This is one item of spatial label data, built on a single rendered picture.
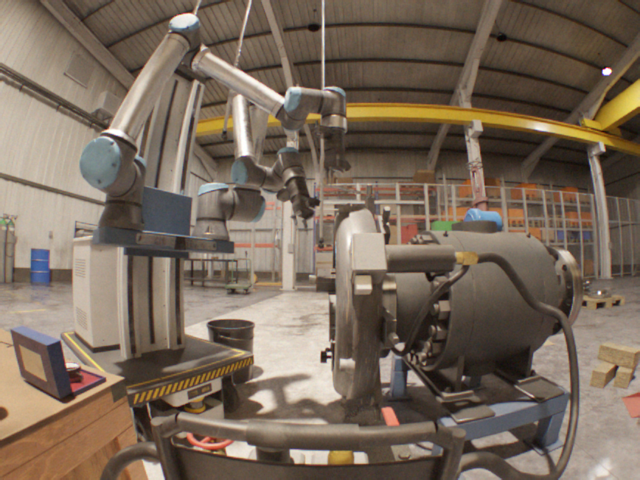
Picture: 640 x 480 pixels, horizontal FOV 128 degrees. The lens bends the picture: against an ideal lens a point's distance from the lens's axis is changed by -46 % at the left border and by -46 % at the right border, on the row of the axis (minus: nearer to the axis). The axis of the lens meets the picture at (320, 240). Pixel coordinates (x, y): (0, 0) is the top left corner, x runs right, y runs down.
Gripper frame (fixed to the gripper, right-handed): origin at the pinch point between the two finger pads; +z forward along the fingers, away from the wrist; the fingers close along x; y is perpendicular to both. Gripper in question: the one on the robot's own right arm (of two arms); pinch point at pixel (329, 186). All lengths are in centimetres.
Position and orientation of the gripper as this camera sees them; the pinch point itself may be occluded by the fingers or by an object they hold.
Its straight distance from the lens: 95.8
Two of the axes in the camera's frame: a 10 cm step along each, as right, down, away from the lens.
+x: -6.7, 0.0, 7.4
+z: -0.1, 10.0, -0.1
